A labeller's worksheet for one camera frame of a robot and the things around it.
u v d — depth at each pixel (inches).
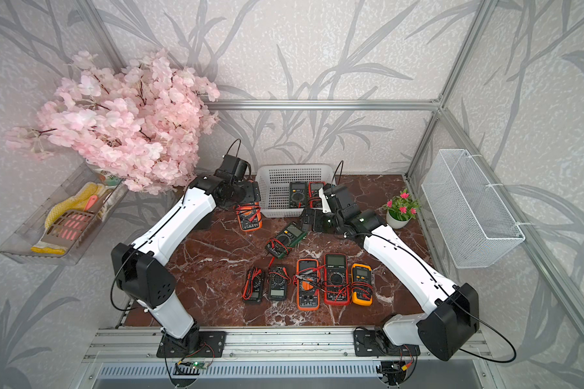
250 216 31.8
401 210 35.9
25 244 22.4
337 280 33.3
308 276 33.2
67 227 23.8
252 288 32.2
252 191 30.1
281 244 36.0
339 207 23.0
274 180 45.5
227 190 23.4
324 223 26.1
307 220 26.7
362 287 31.8
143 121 22.0
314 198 41.0
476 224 23.3
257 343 29.6
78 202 26.5
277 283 32.5
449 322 15.1
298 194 42.6
